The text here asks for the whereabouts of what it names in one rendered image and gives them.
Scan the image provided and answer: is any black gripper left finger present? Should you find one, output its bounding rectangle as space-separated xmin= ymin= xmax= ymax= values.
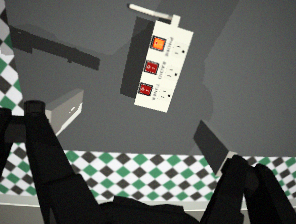
xmin=0 ymin=88 xmax=112 ymax=224

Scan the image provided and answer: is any white power strip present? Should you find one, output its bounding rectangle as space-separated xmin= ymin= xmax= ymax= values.
xmin=129 ymin=4 xmax=193 ymax=112

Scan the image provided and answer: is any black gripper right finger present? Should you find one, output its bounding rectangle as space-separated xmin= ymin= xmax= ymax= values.
xmin=193 ymin=119 xmax=296 ymax=224

